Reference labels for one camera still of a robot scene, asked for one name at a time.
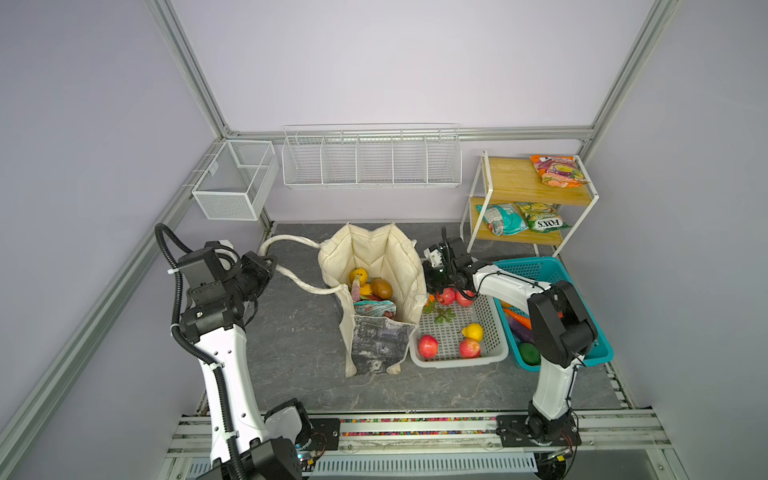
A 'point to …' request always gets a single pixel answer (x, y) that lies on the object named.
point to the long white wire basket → (374, 155)
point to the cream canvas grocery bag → (352, 258)
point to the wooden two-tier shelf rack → (509, 180)
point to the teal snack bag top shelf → (378, 308)
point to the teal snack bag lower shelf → (504, 219)
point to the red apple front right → (469, 348)
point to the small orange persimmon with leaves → (443, 313)
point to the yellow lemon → (473, 330)
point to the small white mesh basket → (237, 182)
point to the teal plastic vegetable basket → (547, 271)
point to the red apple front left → (428, 346)
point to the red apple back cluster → (450, 296)
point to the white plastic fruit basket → (452, 335)
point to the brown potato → (381, 289)
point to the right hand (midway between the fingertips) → (407, 283)
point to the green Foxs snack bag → (543, 217)
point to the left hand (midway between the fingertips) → (278, 260)
